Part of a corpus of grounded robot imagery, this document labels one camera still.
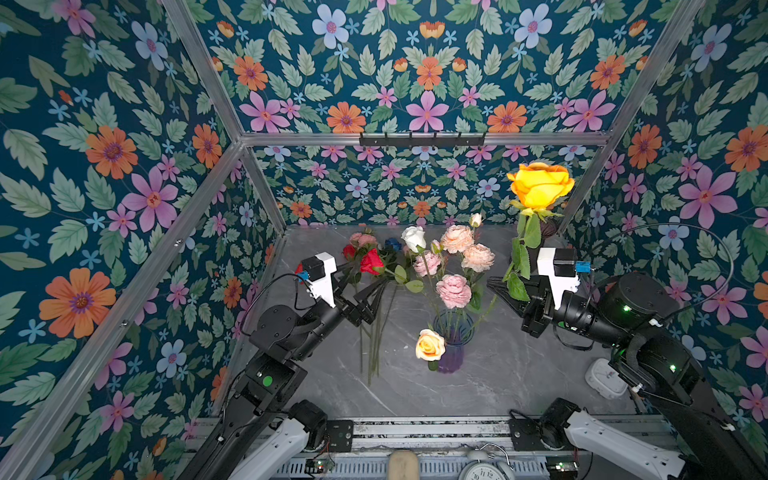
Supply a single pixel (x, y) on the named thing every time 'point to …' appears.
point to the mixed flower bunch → (371, 336)
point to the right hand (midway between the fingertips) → (494, 278)
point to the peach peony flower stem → (476, 258)
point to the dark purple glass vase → (549, 229)
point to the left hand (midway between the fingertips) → (375, 267)
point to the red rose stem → (371, 261)
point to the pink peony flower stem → (452, 291)
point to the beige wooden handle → (403, 465)
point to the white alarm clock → (483, 466)
